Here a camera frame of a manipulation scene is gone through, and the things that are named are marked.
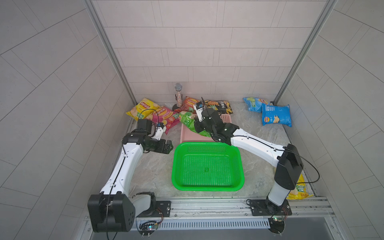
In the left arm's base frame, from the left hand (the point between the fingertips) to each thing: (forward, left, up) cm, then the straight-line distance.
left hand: (167, 143), depth 80 cm
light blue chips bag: (+36, -58, -5) cm, 69 cm away
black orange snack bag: (+34, -32, -4) cm, 47 cm away
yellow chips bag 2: (+31, +23, -7) cm, 39 cm away
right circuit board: (-34, -54, -13) cm, 65 cm away
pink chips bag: (+22, +4, -3) cm, 22 cm away
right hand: (+11, -14, +9) cm, 20 cm away
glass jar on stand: (+32, -4, +5) cm, 32 cm away
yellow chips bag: (-22, -67, -7) cm, 71 cm away
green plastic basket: (-7, -22, -13) cm, 27 cm away
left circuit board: (-36, +5, -11) cm, 38 cm away
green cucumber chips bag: (+8, -12, +11) cm, 18 cm away
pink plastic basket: (+12, -10, -11) cm, 19 cm away
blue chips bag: (+26, -72, -5) cm, 77 cm away
